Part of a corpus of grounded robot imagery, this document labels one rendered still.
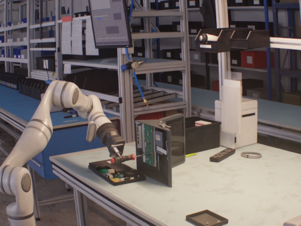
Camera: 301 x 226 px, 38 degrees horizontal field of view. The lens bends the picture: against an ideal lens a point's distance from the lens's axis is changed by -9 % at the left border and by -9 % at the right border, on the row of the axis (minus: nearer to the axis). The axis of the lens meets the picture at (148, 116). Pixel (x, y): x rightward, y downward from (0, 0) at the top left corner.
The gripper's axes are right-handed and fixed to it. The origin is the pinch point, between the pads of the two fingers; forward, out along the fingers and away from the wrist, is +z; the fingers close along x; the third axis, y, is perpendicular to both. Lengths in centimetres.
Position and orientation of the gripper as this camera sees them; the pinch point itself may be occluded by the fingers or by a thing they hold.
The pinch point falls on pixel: (120, 160)
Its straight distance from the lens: 171.7
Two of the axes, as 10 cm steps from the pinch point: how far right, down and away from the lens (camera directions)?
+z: 4.8, 5.7, -6.7
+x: -2.0, 8.1, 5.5
